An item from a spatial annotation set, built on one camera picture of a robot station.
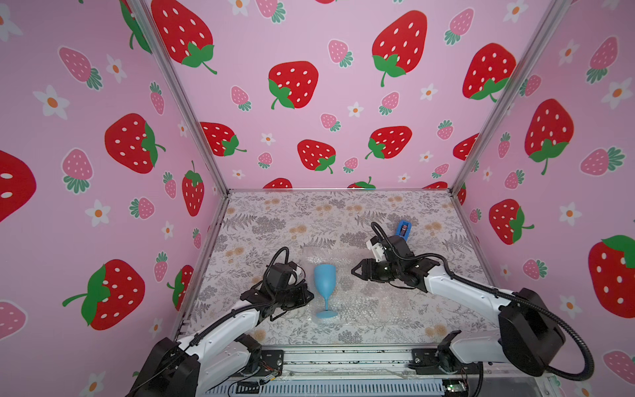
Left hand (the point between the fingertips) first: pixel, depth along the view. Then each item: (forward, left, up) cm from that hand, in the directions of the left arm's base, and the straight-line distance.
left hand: (316, 295), depth 82 cm
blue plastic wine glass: (+7, -3, +1) cm, 7 cm away
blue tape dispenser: (+29, -35, 0) cm, 46 cm away
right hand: (+5, -12, +5) cm, 14 cm away
